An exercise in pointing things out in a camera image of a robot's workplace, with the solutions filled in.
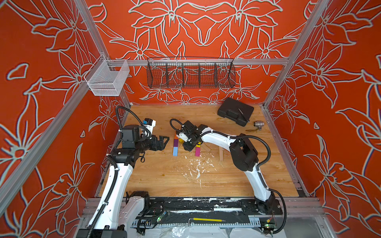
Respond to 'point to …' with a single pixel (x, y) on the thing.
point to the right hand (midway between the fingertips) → (186, 143)
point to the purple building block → (175, 142)
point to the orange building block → (175, 137)
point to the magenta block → (197, 151)
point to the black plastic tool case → (236, 111)
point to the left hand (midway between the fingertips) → (161, 136)
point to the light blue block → (175, 152)
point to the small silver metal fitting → (259, 124)
